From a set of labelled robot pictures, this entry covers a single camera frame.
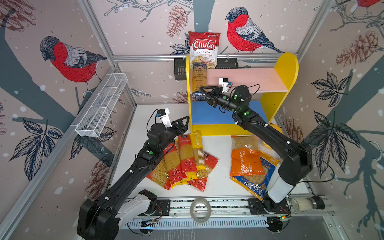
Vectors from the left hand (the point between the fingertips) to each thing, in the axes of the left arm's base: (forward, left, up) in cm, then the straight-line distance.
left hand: (185, 118), depth 70 cm
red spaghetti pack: (-19, +5, -23) cm, 30 cm away
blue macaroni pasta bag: (-23, -38, -28) cm, 52 cm away
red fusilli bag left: (-18, +15, -27) cm, 36 cm away
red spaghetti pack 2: (-12, -1, -22) cm, 25 cm away
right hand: (+7, -5, +10) cm, 13 cm away
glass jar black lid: (-32, -58, -28) cm, 72 cm away
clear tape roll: (-30, -9, -29) cm, 43 cm away
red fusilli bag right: (-22, -7, -28) cm, 36 cm away
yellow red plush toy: (+12, -60, -25) cm, 66 cm away
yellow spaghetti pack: (+4, -5, -28) cm, 29 cm away
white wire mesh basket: (-1, +46, -2) cm, 46 cm away
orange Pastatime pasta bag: (-9, -34, -26) cm, 44 cm away
